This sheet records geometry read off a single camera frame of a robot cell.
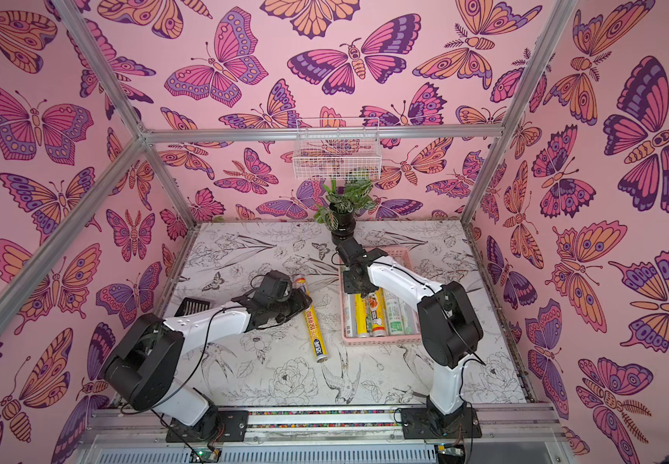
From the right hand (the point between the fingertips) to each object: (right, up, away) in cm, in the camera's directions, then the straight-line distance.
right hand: (350, 287), depth 92 cm
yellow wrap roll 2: (+3, -7, -7) cm, 10 cm away
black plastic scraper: (-52, -6, +3) cm, 53 cm away
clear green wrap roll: (+14, -8, -2) cm, 16 cm away
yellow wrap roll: (-10, -15, -7) cm, 20 cm away
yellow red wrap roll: (+8, -6, -4) cm, 11 cm away
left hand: (-12, -4, -2) cm, 13 cm away
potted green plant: (-4, +23, +6) cm, 24 cm away
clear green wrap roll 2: (-1, -8, -4) cm, 9 cm away
